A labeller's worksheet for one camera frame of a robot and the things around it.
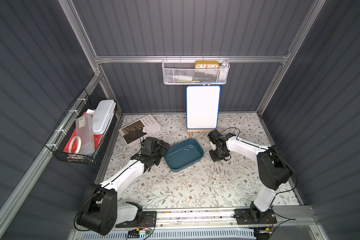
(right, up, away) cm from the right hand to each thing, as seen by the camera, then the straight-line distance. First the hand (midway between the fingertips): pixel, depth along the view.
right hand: (218, 156), depth 92 cm
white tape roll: (-71, +11, -26) cm, 76 cm away
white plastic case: (-63, +24, -19) cm, 70 cm away
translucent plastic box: (-68, +17, -24) cm, 74 cm away
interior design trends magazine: (-55, +16, +13) cm, 59 cm away
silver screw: (-20, +3, +7) cm, 22 cm away
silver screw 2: (-17, +5, +7) cm, 19 cm away
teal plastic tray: (-25, +1, +4) cm, 25 cm away
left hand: (-32, +6, -6) cm, 33 cm away
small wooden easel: (-17, +16, +10) cm, 25 cm away
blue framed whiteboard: (-10, +32, +1) cm, 33 cm away
